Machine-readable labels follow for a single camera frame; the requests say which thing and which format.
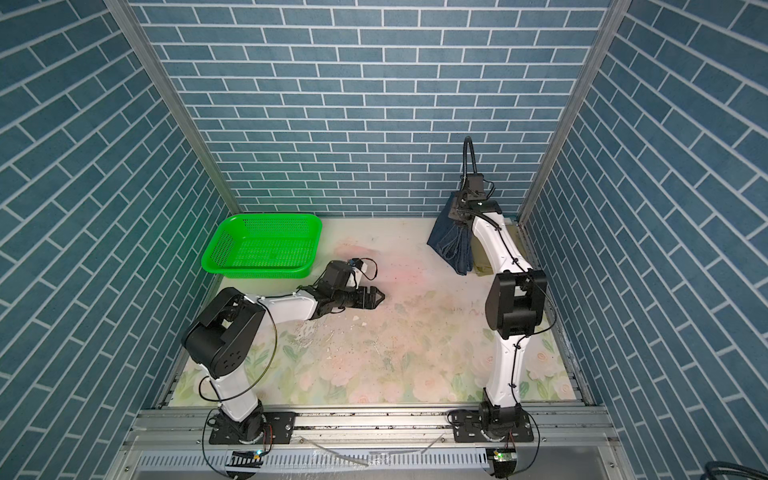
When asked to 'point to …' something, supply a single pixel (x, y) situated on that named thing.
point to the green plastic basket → (263, 245)
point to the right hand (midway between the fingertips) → (460, 204)
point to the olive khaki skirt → (482, 268)
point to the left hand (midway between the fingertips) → (375, 295)
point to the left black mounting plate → (279, 428)
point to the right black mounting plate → (497, 425)
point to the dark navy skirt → (452, 239)
